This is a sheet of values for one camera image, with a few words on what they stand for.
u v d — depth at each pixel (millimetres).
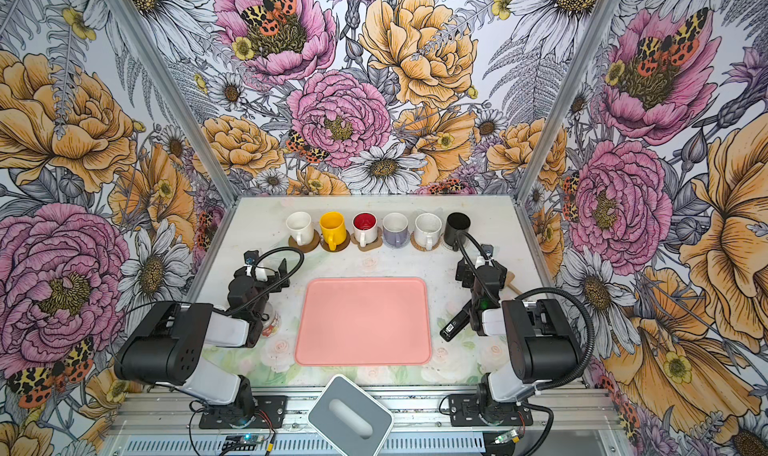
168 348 459
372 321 956
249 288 718
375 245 1078
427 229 1052
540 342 464
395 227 1080
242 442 710
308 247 1046
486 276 727
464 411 739
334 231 994
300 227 997
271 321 827
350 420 728
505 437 715
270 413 735
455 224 1015
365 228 1058
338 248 1041
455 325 852
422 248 1048
